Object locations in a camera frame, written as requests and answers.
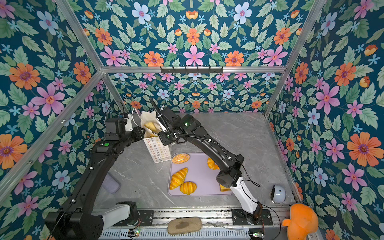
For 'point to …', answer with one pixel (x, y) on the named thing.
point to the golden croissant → (178, 178)
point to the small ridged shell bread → (188, 187)
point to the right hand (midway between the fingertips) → (164, 136)
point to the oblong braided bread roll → (150, 125)
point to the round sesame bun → (180, 158)
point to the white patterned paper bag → (160, 151)
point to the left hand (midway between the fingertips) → (144, 125)
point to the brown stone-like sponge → (184, 225)
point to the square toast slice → (223, 189)
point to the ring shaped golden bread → (212, 164)
